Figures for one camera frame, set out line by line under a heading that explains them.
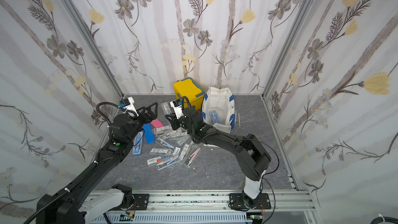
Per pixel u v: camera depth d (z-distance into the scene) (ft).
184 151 2.96
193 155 2.90
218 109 3.63
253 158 1.53
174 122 2.35
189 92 3.43
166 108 2.57
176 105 2.30
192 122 2.06
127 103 2.09
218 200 2.50
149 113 2.17
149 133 3.15
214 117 3.43
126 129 1.88
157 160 2.82
